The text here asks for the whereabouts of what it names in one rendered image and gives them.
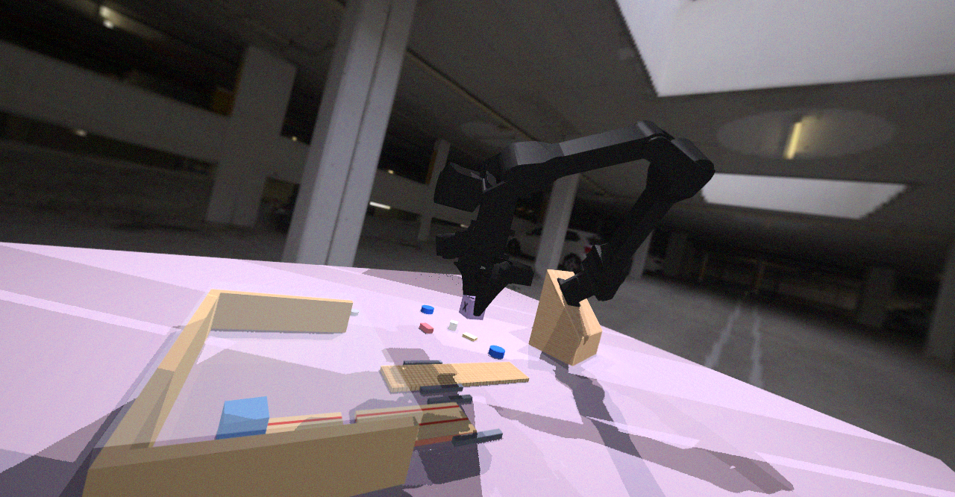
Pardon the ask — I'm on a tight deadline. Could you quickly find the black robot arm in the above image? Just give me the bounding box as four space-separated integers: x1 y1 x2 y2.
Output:
433 120 715 307

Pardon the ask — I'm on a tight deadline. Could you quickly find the purple cube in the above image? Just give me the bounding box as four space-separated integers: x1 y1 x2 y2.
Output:
459 295 486 320

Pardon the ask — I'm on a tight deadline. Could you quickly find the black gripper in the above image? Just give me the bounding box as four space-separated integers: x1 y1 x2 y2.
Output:
454 215 534 316

